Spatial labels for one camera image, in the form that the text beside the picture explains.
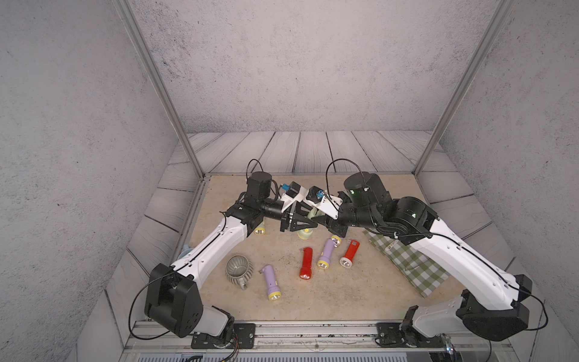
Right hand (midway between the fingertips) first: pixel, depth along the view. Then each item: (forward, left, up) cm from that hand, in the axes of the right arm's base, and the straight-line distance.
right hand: (317, 211), depth 62 cm
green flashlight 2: (+14, +22, -32) cm, 41 cm away
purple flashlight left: (-11, +14, -32) cm, 37 cm away
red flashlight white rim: (+1, -12, -33) cm, 36 cm away
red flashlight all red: (-1, +3, -33) cm, 33 cm away
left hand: (0, 0, -5) cm, 5 cm away
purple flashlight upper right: (+10, -10, -34) cm, 37 cm away
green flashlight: (-1, +3, -9) cm, 10 cm away
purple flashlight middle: (0, -4, -33) cm, 33 cm away
